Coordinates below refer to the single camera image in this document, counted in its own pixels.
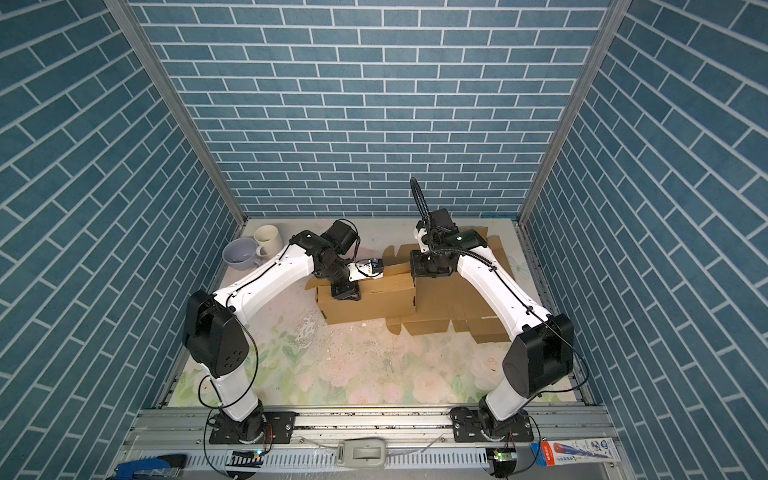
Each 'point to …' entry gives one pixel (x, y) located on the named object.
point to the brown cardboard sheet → (449, 299)
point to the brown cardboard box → (393, 294)
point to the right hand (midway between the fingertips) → (410, 265)
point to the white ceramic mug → (269, 239)
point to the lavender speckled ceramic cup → (240, 254)
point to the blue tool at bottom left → (164, 466)
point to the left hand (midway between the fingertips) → (357, 288)
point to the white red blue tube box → (578, 451)
